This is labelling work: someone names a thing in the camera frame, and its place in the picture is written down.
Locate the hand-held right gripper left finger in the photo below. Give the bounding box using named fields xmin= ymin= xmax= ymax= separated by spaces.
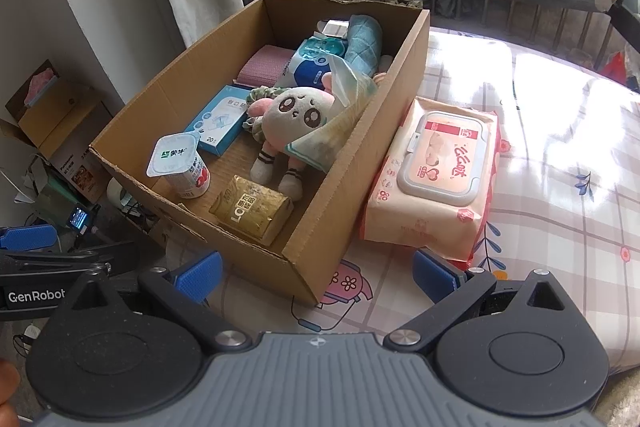
xmin=65 ymin=249 xmax=253 ymax=354

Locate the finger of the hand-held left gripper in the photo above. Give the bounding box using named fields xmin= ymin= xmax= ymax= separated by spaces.
xmin=0 ymin=224 xmax=142 ymax=278

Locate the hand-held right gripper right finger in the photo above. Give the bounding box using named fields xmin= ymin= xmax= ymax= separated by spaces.
xmin=384 ymin=249 xmax=572 ymax=353

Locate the gold foil packet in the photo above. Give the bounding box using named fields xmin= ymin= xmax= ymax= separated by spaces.
xmin=208 ymin=174 xmax=295 ymax=248

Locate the brown cardboard box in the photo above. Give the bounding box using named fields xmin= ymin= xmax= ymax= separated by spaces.
xmin=89 ymin=0 xmax=431 ymax=306

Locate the pink wet wipes pack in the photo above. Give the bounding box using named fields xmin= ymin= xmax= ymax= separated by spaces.
xmin=359 ymin=96 xmax=502 ymax=272

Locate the white yogurt cup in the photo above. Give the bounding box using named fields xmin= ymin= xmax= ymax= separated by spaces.
xmin=146 ymin=132 xmax=212 ymax=200

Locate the blue white bandage box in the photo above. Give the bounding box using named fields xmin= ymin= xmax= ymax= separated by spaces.
xmin=182 ymin=84 xmax=253 ymax=158

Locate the pink white plush toy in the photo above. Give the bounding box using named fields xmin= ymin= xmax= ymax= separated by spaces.
xmin=244 ymin=72 xmax=346 ymax=200

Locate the green scrunchie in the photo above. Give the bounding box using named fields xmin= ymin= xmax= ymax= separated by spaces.
xmin=242 ymin=87 xmax=281 ymax=140

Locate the pale plastic packet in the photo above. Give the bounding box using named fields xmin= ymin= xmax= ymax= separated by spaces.
xmin=285 ymin=56 xmax=381 ymax=172

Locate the pink knitted cloth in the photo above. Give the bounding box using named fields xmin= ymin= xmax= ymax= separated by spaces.
xmin=234 ymin=46 xmax=296 ymax=86

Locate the blue white plastic packet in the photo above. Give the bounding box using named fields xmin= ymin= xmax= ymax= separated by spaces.
xmin=282 ymin=32 xmax=351 ymax=90

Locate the teal checked towel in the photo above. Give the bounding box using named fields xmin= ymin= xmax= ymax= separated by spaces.
xmin=342 ymin=13 xmax=383 ymax=78

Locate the black device with screen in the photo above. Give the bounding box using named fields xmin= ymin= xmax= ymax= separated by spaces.
xmin=62 ymin=202 xmax=101 ymax=238

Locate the printed appliance carton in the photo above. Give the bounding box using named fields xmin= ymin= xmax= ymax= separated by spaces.
xmin=47 ymin=142 xmax=118 ymax=208

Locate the small open cardboard carton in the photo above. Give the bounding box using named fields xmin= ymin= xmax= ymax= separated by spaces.
xmin=0 ymin=59 xmax=126 ymax=168

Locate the checked printed tablecloth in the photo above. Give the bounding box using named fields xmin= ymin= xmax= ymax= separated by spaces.
xmin=165 ymin=27 xmax=640 ymax=378

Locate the pink foam piece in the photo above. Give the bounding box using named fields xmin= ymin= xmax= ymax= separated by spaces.
xmin=27 ymin=68 xmax=60 ymax=105

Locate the small red plastic bag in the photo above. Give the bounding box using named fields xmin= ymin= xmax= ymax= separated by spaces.
xmin=600 ymin=52 xmax=628 ymax=82

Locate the black cushion pad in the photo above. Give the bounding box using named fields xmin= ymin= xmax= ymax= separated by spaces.
xmin=607 ymin=0 xmax=640 ymax=50

